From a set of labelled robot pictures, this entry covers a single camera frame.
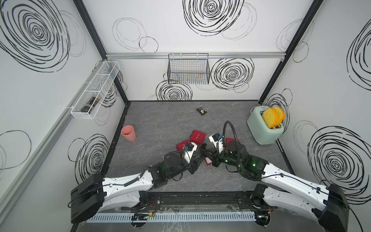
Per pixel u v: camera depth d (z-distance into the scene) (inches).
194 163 25.8
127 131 36.7
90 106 26.1
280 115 32.5
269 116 33.5
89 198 16.3
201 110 44.1
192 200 29.7
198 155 28.7
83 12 28.7
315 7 28.3
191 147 24.5
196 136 37.9
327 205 15.9
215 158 24.8
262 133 33.6
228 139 39.0
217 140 24.9
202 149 27.9
